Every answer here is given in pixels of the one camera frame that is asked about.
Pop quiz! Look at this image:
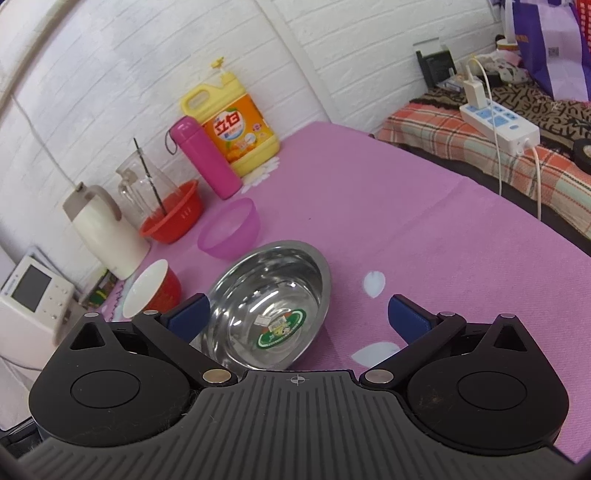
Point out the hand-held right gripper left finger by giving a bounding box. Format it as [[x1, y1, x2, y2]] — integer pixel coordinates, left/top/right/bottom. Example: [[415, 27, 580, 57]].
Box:
[[55, 293, 238, 388]]

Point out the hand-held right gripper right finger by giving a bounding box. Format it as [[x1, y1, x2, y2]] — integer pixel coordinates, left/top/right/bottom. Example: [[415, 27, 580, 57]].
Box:
[[359, 294, 543, 388]]

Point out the stainless steel bowl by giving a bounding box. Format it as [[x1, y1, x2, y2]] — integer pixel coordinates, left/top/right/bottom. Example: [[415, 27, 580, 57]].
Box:
[[189, 239, 332, 371]]

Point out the red and white bowl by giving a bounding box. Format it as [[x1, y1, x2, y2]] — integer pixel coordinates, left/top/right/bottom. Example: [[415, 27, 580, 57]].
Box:
[[122, 259, 182, 320]]

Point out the pink floral tablecloth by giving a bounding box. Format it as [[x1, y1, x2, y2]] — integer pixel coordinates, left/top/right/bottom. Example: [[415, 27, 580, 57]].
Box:
[[92, 121, 591, 464]]

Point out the purple plastic bowl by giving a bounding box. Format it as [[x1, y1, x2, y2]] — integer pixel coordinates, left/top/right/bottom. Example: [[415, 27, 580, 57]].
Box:
[[197, 198, 260, 260]]

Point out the red plastic basin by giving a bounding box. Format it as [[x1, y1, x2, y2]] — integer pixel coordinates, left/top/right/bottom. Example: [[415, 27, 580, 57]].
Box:
[[139, 179, 205, 245]]

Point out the white thermos jug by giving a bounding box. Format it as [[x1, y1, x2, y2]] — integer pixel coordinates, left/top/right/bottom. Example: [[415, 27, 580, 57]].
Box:
[[62, 182, 151, 280]]

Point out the glass pitcher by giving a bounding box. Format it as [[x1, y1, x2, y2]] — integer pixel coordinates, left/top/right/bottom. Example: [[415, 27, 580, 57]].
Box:
[[115, 150, 185, 230]]

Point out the black stirring stick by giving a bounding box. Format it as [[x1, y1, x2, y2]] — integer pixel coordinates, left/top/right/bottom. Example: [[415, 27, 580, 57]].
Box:
[[133, 137, 169, 216]]

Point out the pink water bottle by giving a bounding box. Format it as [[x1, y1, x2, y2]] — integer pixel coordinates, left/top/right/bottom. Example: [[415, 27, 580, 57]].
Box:
[[165, 116, 243, 200]]

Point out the white appliance with screen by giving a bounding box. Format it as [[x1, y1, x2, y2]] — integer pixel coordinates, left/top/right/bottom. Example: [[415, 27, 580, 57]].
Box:
[[0, 255, 78, 371]]

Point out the yellow detergent bottle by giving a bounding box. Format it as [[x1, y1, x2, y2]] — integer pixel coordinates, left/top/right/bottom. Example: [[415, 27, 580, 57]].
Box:
[[180, 57, 281, 179]]

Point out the plaid blanket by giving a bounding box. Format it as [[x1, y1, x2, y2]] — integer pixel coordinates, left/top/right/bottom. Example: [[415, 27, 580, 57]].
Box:
[[376, 95, 591, 228]]

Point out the white power strip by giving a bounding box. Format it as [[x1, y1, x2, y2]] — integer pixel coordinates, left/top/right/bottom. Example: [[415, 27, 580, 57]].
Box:
[[459, 102, 540, 156]]

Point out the white charger plug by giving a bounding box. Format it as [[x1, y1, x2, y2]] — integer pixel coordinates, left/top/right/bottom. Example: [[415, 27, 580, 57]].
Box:
[[462, 64, 486, 108]]

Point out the black tape roll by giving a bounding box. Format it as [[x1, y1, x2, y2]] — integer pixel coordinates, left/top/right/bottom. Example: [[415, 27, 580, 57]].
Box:
[[571, 137, 591, 175]]

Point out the dark patterned cloth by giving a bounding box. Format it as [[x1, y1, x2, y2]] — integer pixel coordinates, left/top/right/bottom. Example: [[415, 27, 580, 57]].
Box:
[[422, 76, 591, 151]]

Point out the black box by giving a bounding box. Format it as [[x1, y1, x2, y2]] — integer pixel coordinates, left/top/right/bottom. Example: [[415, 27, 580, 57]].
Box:
[[415, 47, 459, 89]]

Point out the purple bag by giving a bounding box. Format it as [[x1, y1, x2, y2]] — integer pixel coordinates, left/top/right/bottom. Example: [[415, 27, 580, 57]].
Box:
[[504, 0, 591, 101]]

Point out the white power strip cord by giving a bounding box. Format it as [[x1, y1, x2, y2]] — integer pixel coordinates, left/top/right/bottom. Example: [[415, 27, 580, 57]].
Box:
[[516, 141, 544, 221]]

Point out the white charging cable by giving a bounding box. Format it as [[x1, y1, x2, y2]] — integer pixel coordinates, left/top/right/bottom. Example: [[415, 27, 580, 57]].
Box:
[[465, 54, 505, 197]]

